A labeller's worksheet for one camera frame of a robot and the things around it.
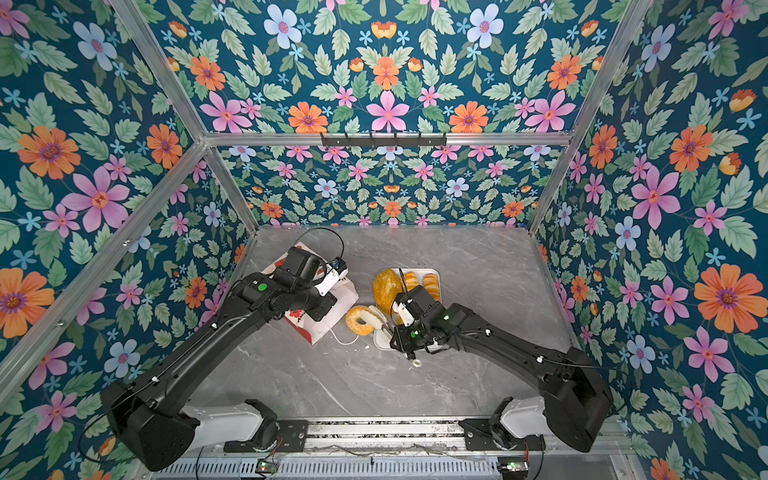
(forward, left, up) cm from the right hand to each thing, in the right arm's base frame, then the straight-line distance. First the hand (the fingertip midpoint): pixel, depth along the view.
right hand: (393, 342), depth 78 cm
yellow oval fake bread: (+21, +3, -5) cm, 21 cm away
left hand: (+8, +15, +11) cm, 20 cm away
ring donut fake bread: (+8, +13, -4) cm, 16 cm away
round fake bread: (+24, -5, -7) cm, 26 cm away
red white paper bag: (+4, +24, +1) cm, 24 cm away
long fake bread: (+25, -12, -9) cm, 29 cm away
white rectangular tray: (+2, +3, -4) cm, 5 cm away
